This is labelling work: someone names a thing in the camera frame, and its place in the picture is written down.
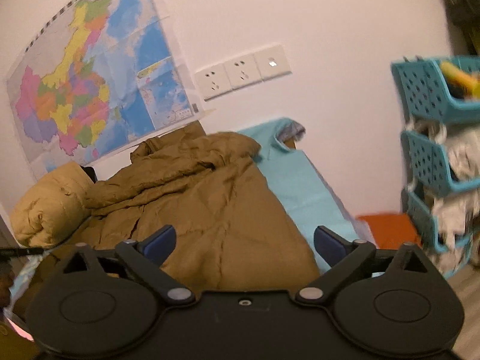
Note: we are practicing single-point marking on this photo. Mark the white middle wall socket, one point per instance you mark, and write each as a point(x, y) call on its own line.
point(242, 71)

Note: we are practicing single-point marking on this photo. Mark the white left wall socket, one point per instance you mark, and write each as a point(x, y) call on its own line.
point(213, 81)

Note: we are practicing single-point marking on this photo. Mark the yellow bottle in rack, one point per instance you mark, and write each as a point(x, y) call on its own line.
point(468, 82)

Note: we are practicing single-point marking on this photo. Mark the olive hanging garment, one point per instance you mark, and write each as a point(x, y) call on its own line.
point(464, 16)

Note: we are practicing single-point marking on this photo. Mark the white items in rack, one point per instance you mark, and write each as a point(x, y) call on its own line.
point(443, 194)

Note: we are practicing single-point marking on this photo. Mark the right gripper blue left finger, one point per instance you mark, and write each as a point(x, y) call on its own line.
point(145, 258)

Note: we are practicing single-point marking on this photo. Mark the colourful wall map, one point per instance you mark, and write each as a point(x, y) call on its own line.
point(98, 77)

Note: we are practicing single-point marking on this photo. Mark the teal plastic storage rack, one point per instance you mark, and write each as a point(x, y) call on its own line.
point(440, 98)

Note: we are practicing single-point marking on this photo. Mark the brown down jacket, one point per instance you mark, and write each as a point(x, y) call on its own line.
point(231, 231)

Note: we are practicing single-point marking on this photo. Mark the white wall socket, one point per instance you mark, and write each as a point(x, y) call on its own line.
point(213, 81)
point(242, 71)

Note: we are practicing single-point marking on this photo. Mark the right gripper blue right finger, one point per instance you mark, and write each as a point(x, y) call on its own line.
point(349, 261)

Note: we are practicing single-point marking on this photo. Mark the folded tan down jacket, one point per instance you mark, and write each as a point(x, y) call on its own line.
point(52, 209)

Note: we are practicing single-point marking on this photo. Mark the white network wall plate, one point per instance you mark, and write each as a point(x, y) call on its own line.
point(272, 62)

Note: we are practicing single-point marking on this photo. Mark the teal and grey bed sheet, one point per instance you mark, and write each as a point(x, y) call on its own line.
point(303, 192)

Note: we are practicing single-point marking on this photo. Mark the orange cloth on floor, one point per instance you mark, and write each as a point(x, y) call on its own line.
point(391, 230)

